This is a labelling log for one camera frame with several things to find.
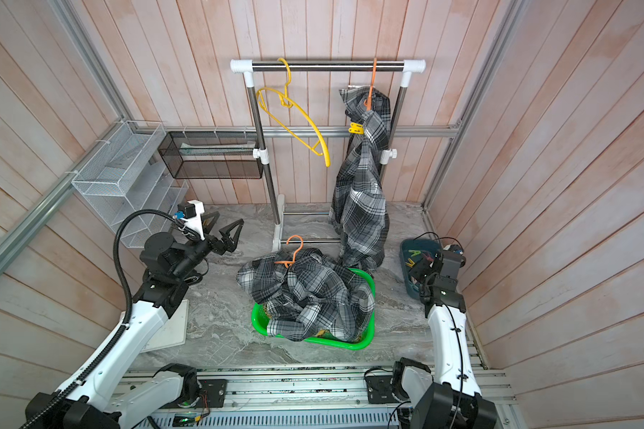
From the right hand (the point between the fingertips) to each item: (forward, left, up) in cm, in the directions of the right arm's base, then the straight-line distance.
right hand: (422, 260), depth 83 cm
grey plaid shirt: (-13, +36, +3) cm, 39 cm away
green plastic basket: (-17, +51, -8) cm, 54 cm away
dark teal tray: (+15, -3, -15) cm, 22 cm away
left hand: (0, +56, +18) cm, 59 cm away
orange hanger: (-3, +42, +2) cm, 42 cm away
